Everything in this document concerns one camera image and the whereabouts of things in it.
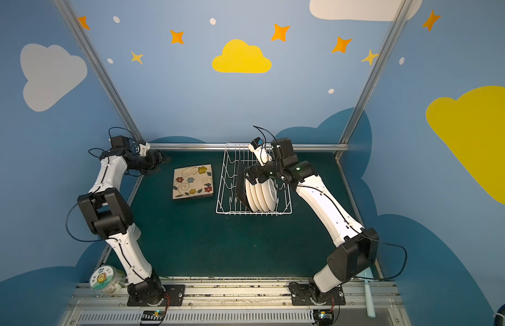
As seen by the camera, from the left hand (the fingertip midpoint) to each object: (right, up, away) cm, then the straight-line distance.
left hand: (163, 162), depth 94 cm
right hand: (+43, -2, -18) cm, 46 cm away
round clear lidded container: (-9, -42, -24) cm, 49 cm away
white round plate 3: (+46, -16, -8) cm, 49 cm away
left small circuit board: (+5, -58, -21) cm, 62 cm away
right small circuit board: (+69, -58, -21) cm, 93 cm away
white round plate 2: (+43, -16, -8) cm, 47 cm away
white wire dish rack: (+31, -18, -1) cm, 36 cm away
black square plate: (+37, -13, -9) cm, 41 cm away
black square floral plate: (+10, -10, +13) cm, 19 cm away
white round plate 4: (+50, -14, -5) cm, 52 cm away
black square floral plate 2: (+9, -16, +7) cm, 19 cm away
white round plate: (+41, -15, -9) cm, 45 cm away
